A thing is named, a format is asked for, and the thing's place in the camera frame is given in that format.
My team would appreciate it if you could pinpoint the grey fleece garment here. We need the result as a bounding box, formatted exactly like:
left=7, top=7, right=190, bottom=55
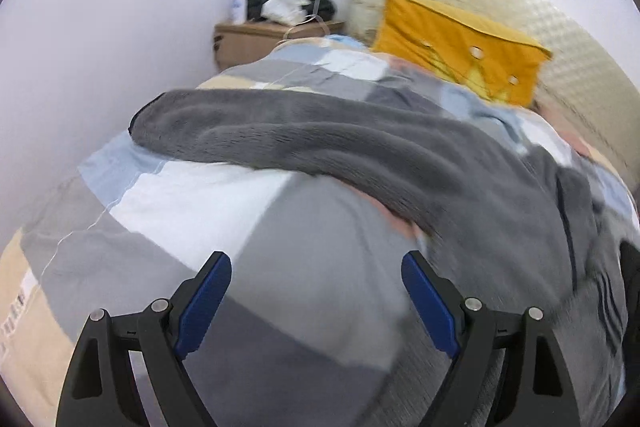
left=129, top=90, right=632, bottom=426

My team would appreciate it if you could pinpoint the cream quilted headboard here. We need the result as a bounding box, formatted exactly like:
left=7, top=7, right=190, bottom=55
left=347, top=0, right=639, bottom=183

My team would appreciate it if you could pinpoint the yellow crown pillow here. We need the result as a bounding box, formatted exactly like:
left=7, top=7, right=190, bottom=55
left=372, top=0, right=552, bottom=107

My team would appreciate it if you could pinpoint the wooden nightstand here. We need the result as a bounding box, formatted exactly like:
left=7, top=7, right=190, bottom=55
left=213, top=20, right=345, bottom=70

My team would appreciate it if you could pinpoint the white spray bottle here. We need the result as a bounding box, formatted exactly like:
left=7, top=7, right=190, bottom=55
left=231, top=0, right=247, bottom=25

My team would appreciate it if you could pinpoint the white tissue pack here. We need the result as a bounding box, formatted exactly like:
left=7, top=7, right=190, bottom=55
left=260, top=0, right=310, bottom=27

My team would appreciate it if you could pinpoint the black bag on nightstand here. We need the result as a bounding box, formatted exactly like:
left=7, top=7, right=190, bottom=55
left=246, top=0, right=336, bottom=26

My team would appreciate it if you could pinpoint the white charging cable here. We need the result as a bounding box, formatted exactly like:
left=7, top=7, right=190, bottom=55
left=278, top=0, right=334, bottom=46

